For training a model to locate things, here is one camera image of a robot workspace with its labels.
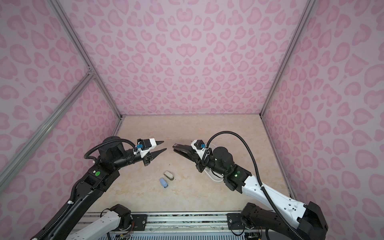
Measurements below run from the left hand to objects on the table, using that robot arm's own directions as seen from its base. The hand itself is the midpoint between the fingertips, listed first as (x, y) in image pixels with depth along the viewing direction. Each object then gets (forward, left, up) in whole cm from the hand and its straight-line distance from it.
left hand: (162, 141), depth 63 cm
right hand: (-1, -11, -9) cm, 14 cm away
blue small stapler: (-6, +5, -32) cm, 33 cm away
